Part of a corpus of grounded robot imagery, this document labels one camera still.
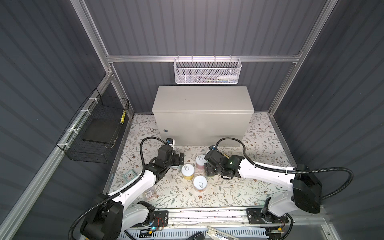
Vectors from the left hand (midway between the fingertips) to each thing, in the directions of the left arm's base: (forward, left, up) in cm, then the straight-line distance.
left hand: (176, 153), depth 87 cm
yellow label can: (-9, -6, -5) cm, 12 cm away
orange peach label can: (-17, -13, -4) cm, 21 cm away
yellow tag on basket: (+15, +29, +16) cm, 37 cm away
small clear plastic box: (-19, +14, -7) cm, 25 cm away
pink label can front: (-5, -13, -1) cm, 14 cm away
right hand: (-9, -19, -2) cm, 21 cm away
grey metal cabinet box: (+24, -16, +6) cm, 29 cm away
